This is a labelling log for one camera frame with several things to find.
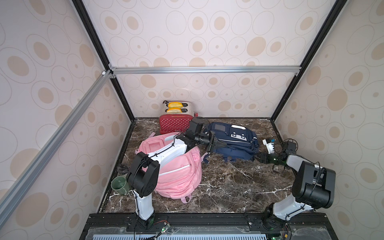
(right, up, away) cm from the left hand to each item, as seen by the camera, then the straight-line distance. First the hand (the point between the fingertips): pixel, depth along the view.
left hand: (229, 143), depth 72 cm
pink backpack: (-25, -20, +11) cm, 34 cm away
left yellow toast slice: (-30, +24, +29) cm, 48 cm away
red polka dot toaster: (-29, +16, +27) cm, 43 cm away
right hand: (+21, -9, +20) cm, 30 cm away
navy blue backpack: (+11, -1, +15) cm, 18 cm away
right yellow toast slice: (-31, +19, +25) cm, 44 cm away
